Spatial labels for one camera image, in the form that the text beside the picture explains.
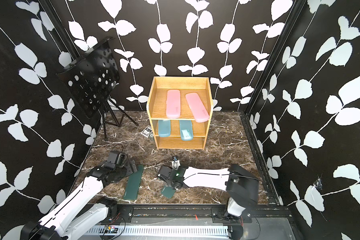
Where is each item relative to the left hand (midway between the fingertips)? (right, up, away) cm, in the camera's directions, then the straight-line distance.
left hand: (133, 167), depth 84 cm
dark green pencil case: (0, -12, -1) cm, 12 cm away
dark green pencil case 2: (+20, -13, -3) cm, 24 cm away
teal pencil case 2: (+31, +21, +2) cm, 37 cm away
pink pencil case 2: (+37, +31, -8) cm, 49 cm away
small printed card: (+2, +19, +23) cm, 30 cm away
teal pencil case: (+17, +22, +4) cm, 28 cm away
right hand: (+23, -5, -1) cm, 24 cm away
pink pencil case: (+23, +35, -4) cm, 42 cm away
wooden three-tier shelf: (+14, +33, -5) cm, 36 cm away
